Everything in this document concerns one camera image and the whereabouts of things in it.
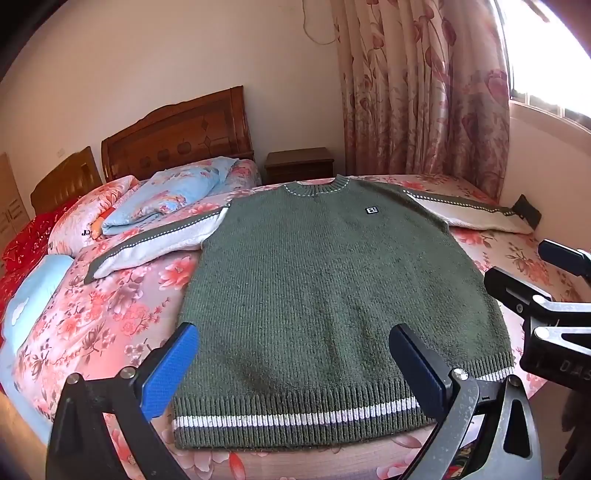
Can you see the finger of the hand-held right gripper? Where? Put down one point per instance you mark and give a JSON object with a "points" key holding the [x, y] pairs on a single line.
{"points": [[565, 257], [508, 286]]}

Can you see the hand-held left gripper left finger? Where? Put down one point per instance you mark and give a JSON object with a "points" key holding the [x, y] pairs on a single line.
{"points": [[168, 374]]}

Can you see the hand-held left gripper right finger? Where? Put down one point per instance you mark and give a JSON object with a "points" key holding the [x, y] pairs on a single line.
{"points": [[418, 369]]}

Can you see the green knit sweater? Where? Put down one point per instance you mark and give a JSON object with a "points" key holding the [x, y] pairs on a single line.
{"points": [[323, 286]]}

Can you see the floral bed sheet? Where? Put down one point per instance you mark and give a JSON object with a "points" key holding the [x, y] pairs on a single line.
{"points": [[115, 314]]}

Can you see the light blue cloth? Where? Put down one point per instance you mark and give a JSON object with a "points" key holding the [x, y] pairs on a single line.
{"points": [[32, 295]]}

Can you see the pink floral pillow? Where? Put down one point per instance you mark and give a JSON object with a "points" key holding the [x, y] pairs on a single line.
{"points": [[78, 217]]}

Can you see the blue floral quilt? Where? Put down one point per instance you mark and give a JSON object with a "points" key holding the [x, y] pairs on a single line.
{"points": [[175, 189]]}

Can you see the red blanket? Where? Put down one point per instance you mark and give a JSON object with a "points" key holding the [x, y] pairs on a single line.
{"points": [[23, 244]]}

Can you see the window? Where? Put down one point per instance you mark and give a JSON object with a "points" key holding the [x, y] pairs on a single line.
{"points": [[545, 55]]}

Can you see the floral curtain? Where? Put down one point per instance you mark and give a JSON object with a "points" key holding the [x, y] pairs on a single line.
{"points": [[415, 92]]}

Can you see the small wooden headboard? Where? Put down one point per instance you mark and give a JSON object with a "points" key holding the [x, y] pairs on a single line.
{"points": [[69, 180]]}

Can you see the cardboard panel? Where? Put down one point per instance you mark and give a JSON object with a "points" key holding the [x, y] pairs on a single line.
{"points": [[11, 203]]}

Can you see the wooden nightstand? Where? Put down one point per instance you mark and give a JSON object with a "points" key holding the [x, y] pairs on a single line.
{"points": [[300, 166]]}

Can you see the large wooden headboard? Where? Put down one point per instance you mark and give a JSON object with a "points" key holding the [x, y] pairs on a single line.
{"points": [[184, 129]]}

